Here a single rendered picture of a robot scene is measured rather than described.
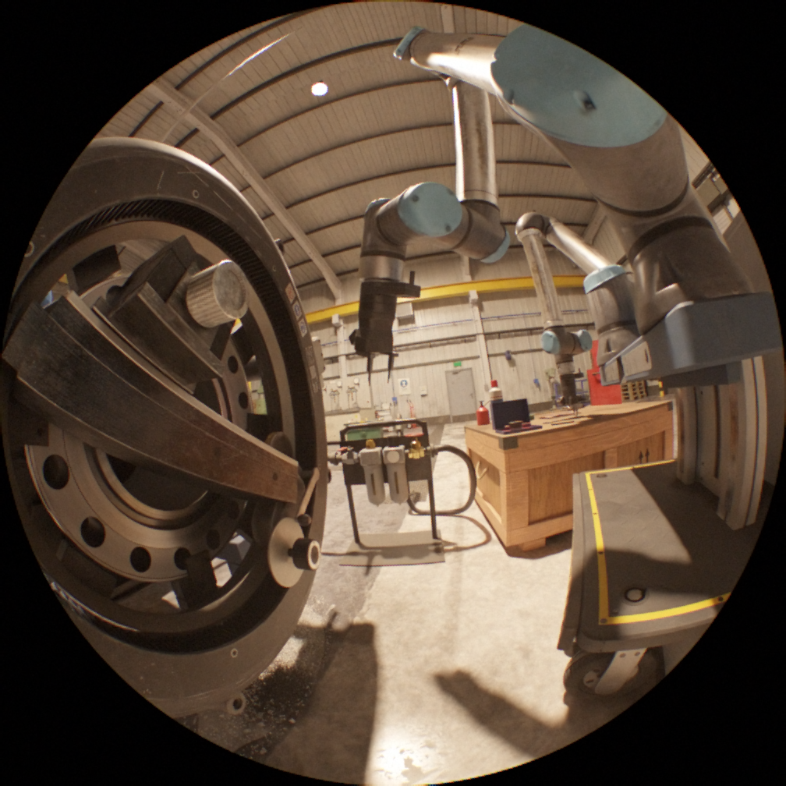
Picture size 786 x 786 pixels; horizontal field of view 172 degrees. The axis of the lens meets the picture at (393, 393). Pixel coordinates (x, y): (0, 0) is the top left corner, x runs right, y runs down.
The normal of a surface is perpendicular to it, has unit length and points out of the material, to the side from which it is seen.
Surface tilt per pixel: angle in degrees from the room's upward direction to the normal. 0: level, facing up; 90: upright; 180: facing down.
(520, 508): 90
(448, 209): 115
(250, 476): 90
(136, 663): 90
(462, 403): 90
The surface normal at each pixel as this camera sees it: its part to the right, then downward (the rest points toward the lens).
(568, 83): -0.85, 0.14
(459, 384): -0.21, -0.06
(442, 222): 0.40, 0.30
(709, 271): -0.76, -0.31
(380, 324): 0.68, 0.40
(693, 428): -0.61, 0.00
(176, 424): 0.99, -0.11
